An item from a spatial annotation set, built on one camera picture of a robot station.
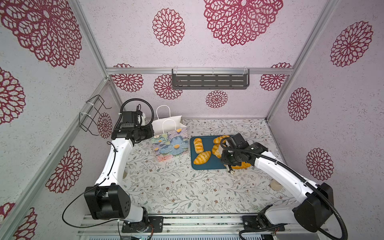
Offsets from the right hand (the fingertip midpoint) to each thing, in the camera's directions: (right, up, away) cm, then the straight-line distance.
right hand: (220, 157), depth 80 cm
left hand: (-37, +13, +2) cm, 39 cm away
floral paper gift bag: (-28, +11, +2) cm, 30 cm away
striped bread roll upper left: (-11, +5, +20) cm, 24 cm away
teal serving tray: (-2, -5, +14) cm, 15 cm away
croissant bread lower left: (-9, -2, +13) cm, 16 cm away
